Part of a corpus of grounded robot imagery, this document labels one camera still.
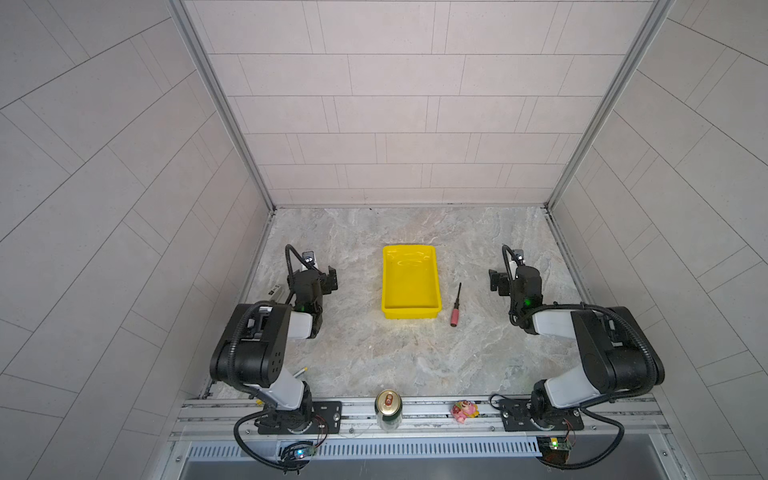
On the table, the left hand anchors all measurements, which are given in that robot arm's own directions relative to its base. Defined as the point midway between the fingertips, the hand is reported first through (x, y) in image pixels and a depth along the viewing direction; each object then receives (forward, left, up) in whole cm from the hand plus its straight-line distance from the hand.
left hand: (321, 262), depth 94 cm
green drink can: (-40, -23, +5) cm, 47 cm away
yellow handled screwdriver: (-31, +1, -4) cm, 32 cm away
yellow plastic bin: (-6, -28, -2) cm, 29 cm away
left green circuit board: (-48, -5, -1) cm, 48 cm away
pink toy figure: (-40, -40, -2) cm, 57 cm away
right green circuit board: (-47, -61, -5) cm, 77 cm away
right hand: (0, -60, -2) cm, 60 cm away
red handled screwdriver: (-14, -42, -5) cm, 45 cm away
